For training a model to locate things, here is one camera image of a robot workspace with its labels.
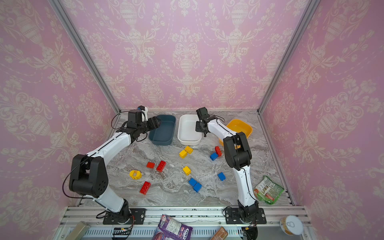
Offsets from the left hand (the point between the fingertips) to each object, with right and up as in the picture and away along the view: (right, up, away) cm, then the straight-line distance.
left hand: (158, 121), depth 90 cm
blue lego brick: (+34, -22, +4) cm, 41 cm away
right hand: (+26, -4, +13) cm, 30 cm away
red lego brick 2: (+37, -20, +7) cm, 42 cm away
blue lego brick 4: (+23, -37, -8) cm, 44 cm away
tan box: (-30, -51, -22) cm, 63 cm away
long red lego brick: (-5, -36, -9) cm, 38 cm away
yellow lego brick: (+18, -18, +7) cm, 27 cm away
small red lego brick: (-5, -27, +2) cm, 28 cm away
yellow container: (+53, -3, +16) cm, 56 cm away
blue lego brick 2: (+38, -33, -3) cm, 50 cm away
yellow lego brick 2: (+17, -29, -3) cm, 34 cm away
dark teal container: (0, -9, +14) cm, 17 cm away
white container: (+17, -8, +11) cm, 21 cm away
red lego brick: (+2, -27, 0) cm, 27 cm away
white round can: (+66, -48, -23) cm, 84 cm away
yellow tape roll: (-12, -31, -5) cm, 33 cm away
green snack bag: (+62, -38, -9) cm, 74 cm away
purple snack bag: (+11, -50, -21) cm, 55 cm away
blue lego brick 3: (+21, -35, -5) cm, 41 cm away
